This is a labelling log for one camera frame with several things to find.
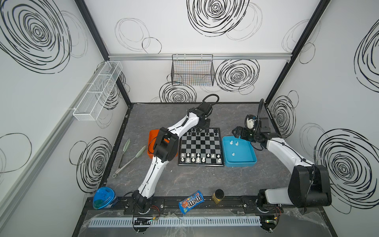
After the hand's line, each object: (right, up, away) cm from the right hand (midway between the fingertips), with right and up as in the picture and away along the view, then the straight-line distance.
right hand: (237, 132), depth 88 cm
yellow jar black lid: (-15, -28, -19) cm, 37 cm away
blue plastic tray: (+2, -14, +6) cm, 15 cm away
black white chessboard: (-22, -10, +6) cm, 25 cm away
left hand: (-17, +4, +11) cm, 21 cm away
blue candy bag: (-26, -33, -14) cm, 45 cm away
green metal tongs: (-70, -12, +4) cm, 71 cm away
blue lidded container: (-69, -29, -19) cm, 77 cm away
